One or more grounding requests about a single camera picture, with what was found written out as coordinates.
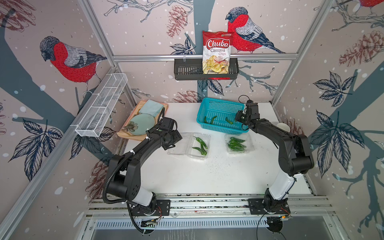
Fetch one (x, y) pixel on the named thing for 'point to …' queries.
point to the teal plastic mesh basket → (220, 115)
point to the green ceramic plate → (140, 123)
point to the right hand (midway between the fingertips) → (235, 113)
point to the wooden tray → (123, 130)
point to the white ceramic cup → (284, 127)
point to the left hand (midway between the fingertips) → (179, 136)
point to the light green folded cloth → (151, 107)
